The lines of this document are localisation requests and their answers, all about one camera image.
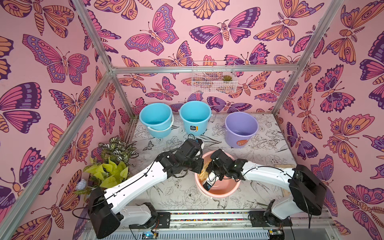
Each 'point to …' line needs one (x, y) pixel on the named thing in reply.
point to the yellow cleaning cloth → (204, 173)
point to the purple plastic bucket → (239, 128)
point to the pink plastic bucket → (225, 188)
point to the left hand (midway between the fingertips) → (204, 163)
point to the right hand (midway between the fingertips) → (207, 163)
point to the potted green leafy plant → (112, 168)
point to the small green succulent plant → (227, 78)
